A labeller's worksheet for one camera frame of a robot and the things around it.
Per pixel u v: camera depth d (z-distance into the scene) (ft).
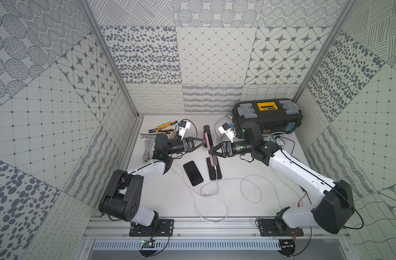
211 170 3.15
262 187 2.91
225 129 2.22
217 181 2.90
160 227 2.40
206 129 3.59
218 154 2.12
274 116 3.18
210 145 2.20
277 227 2.18
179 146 2.29
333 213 1.58
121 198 1.44
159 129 3.67
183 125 2.35
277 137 3.24
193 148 2.17
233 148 2.12
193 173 2.98
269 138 3.20
